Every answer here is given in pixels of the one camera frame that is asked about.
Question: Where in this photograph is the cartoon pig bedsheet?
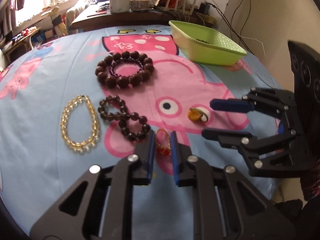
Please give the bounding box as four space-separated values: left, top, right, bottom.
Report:
1 25 279 233

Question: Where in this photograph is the amber stone ring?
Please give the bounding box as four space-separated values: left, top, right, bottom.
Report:
187 107 210 123

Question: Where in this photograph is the black power adapter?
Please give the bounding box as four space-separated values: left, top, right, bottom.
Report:
199 2 210 15

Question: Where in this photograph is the white enamel mug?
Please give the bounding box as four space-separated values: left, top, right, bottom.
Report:
110 0 131 14

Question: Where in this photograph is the small purple bead bracelet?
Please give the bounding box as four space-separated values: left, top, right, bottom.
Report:
109 57 144 79

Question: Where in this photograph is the large dark bead bracelet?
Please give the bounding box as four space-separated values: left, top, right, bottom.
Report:
94 50 155 89

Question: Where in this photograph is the green plastic basin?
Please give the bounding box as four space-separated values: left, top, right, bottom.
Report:
169 21 247 66

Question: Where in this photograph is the small low table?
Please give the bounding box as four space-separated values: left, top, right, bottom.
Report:
3 27 40 62

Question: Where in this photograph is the dark wooden desk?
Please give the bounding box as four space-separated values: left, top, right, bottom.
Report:
69 4 216 31

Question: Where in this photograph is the smoky brown bead bracelet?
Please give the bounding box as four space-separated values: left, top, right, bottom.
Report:
98 95 151 142

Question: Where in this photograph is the yellow crystal bead bracelet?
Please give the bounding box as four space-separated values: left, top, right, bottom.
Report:
60 94 101 153

